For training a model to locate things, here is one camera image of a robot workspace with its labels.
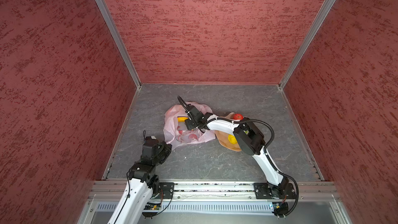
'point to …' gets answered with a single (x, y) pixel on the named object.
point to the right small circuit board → (280, 209)
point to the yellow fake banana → (181, 119)
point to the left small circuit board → (152, 206)
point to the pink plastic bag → (176, 133)
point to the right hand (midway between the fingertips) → (190, 124)
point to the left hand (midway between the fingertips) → (173, 148)
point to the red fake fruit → (238, 116)
